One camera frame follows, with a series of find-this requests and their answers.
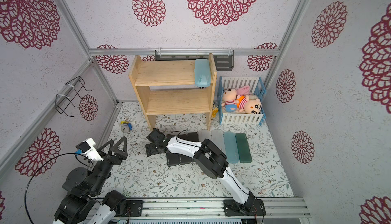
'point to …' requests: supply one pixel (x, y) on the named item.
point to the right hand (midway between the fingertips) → (158, 147)
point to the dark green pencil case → (243, 148)
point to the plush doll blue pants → (231, 108)
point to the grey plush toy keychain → (125, 127)
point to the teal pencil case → (231, 147)
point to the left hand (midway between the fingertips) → (121, 140)
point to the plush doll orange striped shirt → (244, 105)
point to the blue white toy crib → (235, 117)
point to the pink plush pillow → (243, 90)
